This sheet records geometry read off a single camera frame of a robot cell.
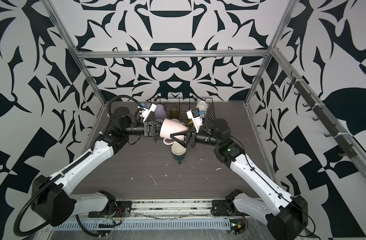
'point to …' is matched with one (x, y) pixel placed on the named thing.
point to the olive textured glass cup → (174, 112)
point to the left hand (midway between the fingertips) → (170, 126)
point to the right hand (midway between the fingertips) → (176, 133)
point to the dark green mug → (178, 151)
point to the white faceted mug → (202, 105)
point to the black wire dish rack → (184, 104)
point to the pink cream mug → (169, 126)
